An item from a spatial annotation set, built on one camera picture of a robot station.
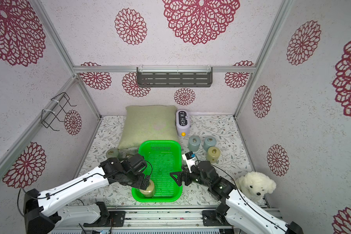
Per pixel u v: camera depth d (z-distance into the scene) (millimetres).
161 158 978
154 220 749
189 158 649
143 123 1001
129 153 896
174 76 947
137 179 649
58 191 422
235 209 500
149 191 742
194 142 947
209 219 730
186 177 637
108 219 664
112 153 894
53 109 762
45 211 390
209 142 947
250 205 480
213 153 894
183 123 1029
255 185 662
